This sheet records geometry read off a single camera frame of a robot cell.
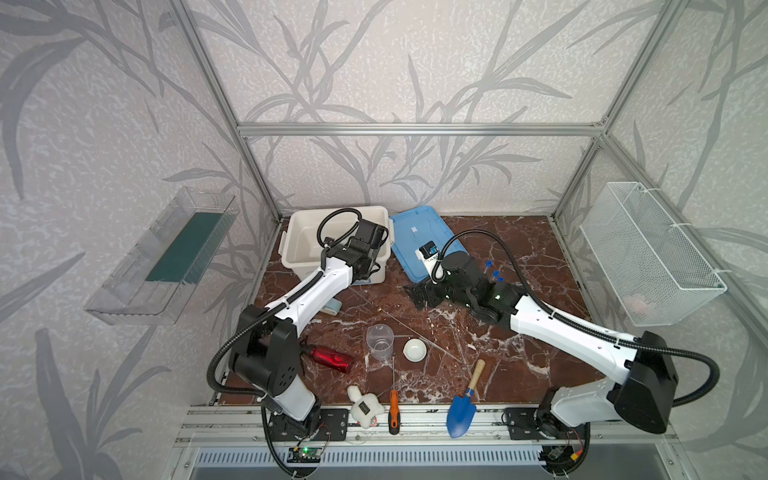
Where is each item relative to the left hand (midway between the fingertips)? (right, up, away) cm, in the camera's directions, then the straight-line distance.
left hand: (378, 240), depth 89 cm
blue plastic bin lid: (+12, +5, +27) cm, 30 cm away
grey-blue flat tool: (-14, -21, +3) cm, 25 cm away
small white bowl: (+11, -32, -3) cm, 34 cm away
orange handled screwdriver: (+5, -44, -16) cm, 47 cm away
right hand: (+12, -8, -11) cm, 18 cm away
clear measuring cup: (+1, -30, -2) cm, 30 cm away
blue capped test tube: (+39, -9, +19) cm, 44 cm away
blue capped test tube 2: (+42, -14, +15) cm, 47 cm away
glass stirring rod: (+5, -25, +4) cm, 26 cm away
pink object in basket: (+65, -16, -16) cm, 68 cm away
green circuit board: (-16, -52, -17) cm, 57 cm away
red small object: (-12, -32, -8) cm, 35 cm away
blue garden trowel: (+22, -43, -14) cm, 51 cm away
